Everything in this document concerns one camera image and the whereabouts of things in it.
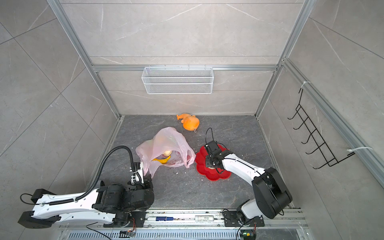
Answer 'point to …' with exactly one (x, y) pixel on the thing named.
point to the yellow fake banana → (163, 161)
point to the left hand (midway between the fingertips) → (154, 175)
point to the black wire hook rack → (315, 137)
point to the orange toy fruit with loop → (190, 122)
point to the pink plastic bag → (167, 148)
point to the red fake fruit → (172, 161)
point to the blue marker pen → (164, 218)
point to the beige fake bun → (167, 153)
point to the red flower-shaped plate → (211, 173)
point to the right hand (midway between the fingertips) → (210, 160)
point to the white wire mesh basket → (178, 80)
